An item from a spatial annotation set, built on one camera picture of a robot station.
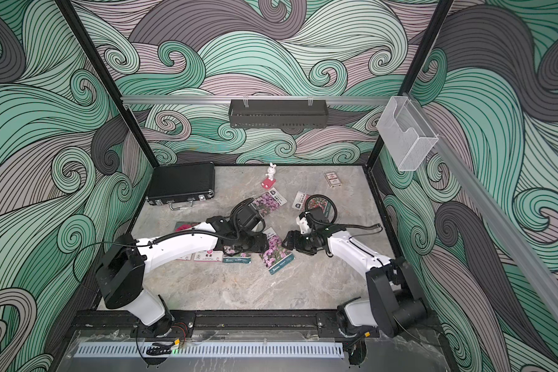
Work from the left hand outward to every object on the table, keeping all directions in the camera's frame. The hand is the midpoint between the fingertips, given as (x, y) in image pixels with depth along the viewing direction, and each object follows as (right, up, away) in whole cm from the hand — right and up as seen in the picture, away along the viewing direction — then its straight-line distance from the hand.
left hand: (264, 244), depth 82 cm
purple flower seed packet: (+1, +13, +25) cm, 28 cm away
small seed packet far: (+33, +24, +32) cm, 52 cm away
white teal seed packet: (+5, -6, +6) cm, 10 cm away
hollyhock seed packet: (-22, -6, +6) cm, 24 cm away
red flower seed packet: (+18, +13, +25) cm, 34 cm away
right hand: (+8, -2, +3) cm, 9 cm away
